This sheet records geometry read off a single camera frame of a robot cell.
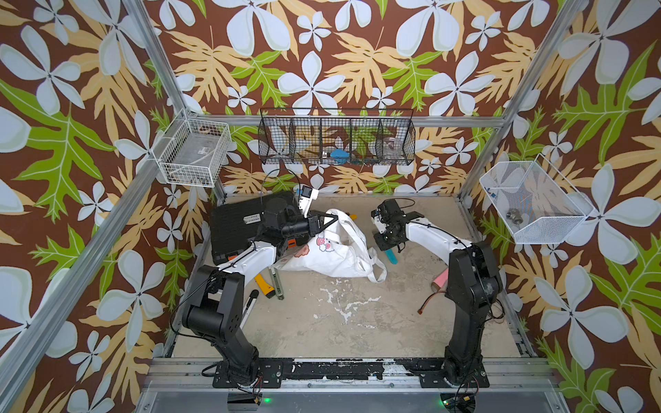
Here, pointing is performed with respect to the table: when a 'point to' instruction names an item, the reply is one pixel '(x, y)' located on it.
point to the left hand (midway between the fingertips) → (337, 216)
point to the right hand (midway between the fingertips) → (381, 240)
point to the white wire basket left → (192, 151)
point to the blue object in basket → (340, 156)
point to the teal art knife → (392, 257)
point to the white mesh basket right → (536, 204)
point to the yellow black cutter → (267, 289)
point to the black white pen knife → (253, 296)
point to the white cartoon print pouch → (338, 250)
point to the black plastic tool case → (234, 224)
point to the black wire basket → (332, 136)
